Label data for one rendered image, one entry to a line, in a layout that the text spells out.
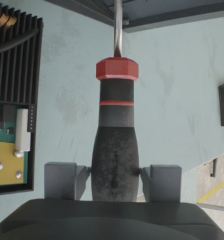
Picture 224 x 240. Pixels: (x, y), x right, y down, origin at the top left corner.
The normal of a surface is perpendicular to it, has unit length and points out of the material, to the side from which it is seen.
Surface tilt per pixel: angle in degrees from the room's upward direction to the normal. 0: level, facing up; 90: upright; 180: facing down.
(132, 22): 90
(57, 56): 0
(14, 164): 0
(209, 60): 0
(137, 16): 90
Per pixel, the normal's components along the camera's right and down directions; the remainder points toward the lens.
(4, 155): 0.78, 0.01
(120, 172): 0.21, -0.07
